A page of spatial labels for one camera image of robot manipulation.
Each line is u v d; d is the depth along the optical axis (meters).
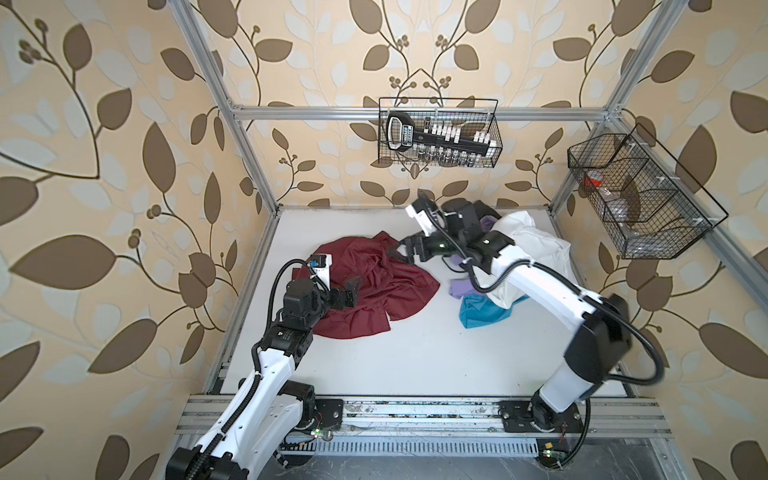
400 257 0.70
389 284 0.96
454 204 0.63
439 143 0.85
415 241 0.68
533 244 0.85
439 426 0.74
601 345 0.44
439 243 0.67
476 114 0.91
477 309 0.91
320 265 0.68
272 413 0.58
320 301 0.68
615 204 0.71
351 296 0.72
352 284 0.96
